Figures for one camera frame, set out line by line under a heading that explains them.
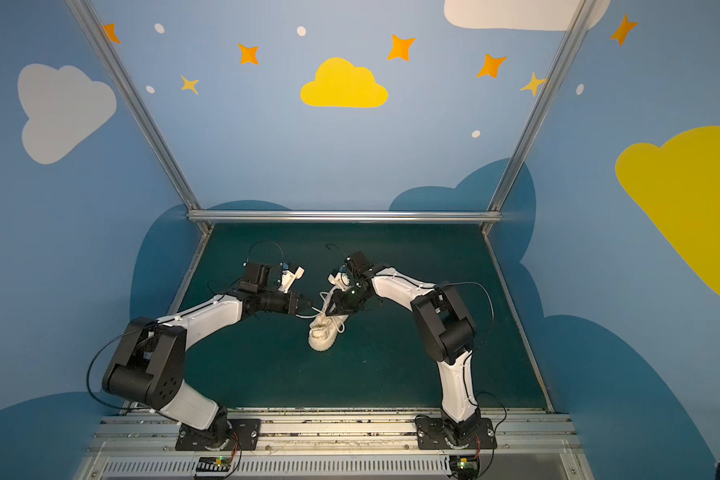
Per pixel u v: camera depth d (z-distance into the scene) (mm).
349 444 733
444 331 527
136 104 840
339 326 916
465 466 733
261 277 747
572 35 731
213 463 729
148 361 453
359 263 798
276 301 794
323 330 861
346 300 826
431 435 741
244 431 759
